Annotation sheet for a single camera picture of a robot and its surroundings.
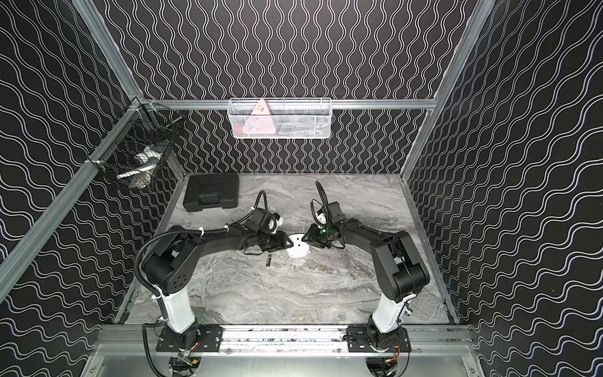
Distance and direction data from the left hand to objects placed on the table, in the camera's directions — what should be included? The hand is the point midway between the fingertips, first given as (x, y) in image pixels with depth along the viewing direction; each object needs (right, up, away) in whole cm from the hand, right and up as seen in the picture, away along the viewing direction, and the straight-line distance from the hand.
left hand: (290, 242), depth 92 cm
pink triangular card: (-12, +47, -2) cm, 48 cm away
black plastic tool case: (-37, +21, +15) cm, 45 cm away
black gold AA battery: (-8, -7, -1) cm, 11 cm away
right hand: (+6, +1, +1) cm, 6 cm away
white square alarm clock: (+3, -2, +1) cm, 4 cm away
